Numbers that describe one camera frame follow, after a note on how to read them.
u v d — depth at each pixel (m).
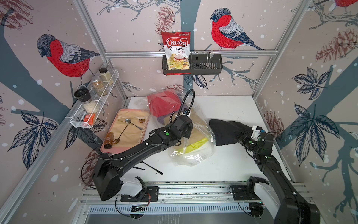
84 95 0.64
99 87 0.75
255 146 0.69
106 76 0.81
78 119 0.67
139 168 0.83
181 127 0.57
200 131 0.80
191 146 0.88
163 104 1.04
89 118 0.64
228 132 0.86
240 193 0.73
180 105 1.07
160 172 0.81
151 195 0.73
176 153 0.77
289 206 0.40
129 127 1.01
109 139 0.91
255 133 0.76
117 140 0.93
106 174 0.39
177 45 0.82
